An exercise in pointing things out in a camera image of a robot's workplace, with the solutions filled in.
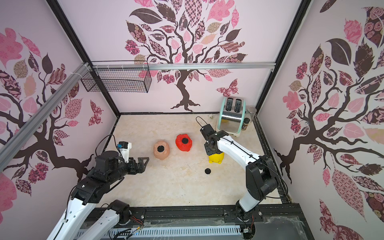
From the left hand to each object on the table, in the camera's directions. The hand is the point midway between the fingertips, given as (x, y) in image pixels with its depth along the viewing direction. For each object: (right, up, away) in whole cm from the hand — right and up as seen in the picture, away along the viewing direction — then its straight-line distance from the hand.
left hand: (142, 162), depth 72 cm
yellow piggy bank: (+39, -1, +15) cm, 42 cm away
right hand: (+38, +5, +16) cm, 41 cm away
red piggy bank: (+18, +5, +20) cm, 27 cm away
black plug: (+19, +9, +22) cm, 30 cm away
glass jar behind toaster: (+65, +27, +31) cm, 77 cm away
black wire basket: (-24, +50, +23) cm, 60 cm away
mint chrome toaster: (+50, +25, +23) cm, 61 cm away
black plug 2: (+34, -10, +18) cm, 40 cm away
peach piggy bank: (+5, +3, +18) cm, 19 cm away
